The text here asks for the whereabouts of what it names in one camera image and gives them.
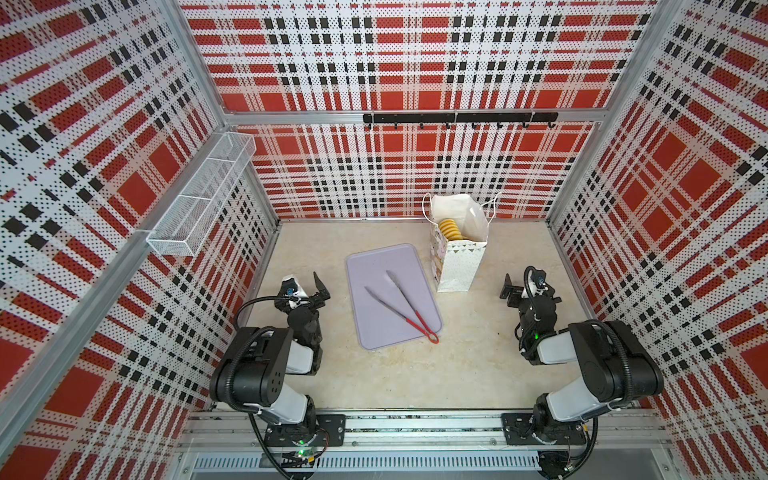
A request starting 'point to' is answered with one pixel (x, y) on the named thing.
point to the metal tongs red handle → (427, 331)
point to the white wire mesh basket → (184, 224)
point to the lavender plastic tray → (378, 324)
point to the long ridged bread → (450, 229)
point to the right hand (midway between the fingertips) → (524, 277)
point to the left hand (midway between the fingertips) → (302, 282)
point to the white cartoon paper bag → (455, 263)
